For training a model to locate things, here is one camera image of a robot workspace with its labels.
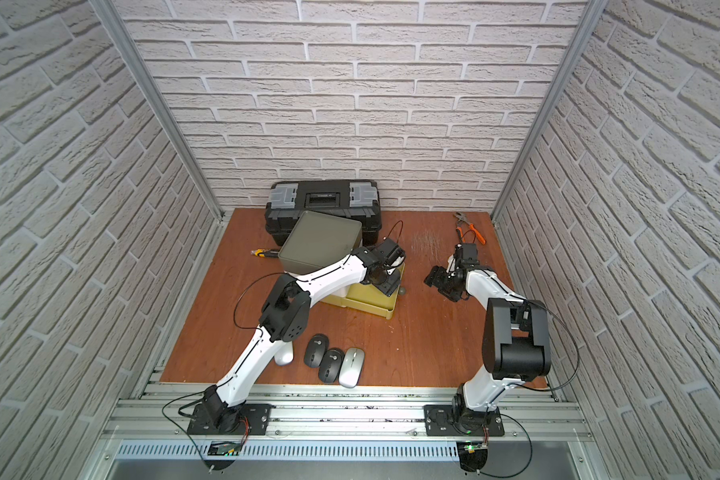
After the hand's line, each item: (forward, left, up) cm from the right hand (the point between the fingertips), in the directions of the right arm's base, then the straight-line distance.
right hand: (437, 283), depth 95 cm
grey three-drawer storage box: (+8, +38, +15) cm, 42 cm away
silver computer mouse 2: (-20, +47, -1) cm, 51 cm away
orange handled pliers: (+31, -17, -3) cm, 36 cm away
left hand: (+4, +14, -2) cm, 15 cm away
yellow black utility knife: (+19, +59, -2) cm, 62 cm away
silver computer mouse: (-24, +29, -3) cm, 37 cm away
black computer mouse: (-23, +34, -3) cm, 41 cm away
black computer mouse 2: (-18, +39, -2) cm, 43 cm away
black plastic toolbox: (+27, +25, +14) cm, 39 cm away
